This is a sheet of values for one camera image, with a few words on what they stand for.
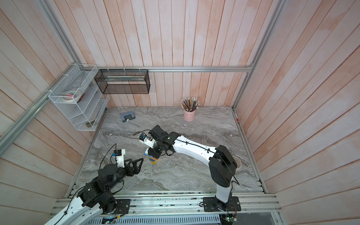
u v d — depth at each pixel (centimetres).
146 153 80
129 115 111
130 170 66
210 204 73
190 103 107
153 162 88
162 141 62
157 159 82
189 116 108
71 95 71
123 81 103
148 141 71
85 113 78
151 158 82
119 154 67
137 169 67
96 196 54
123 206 73
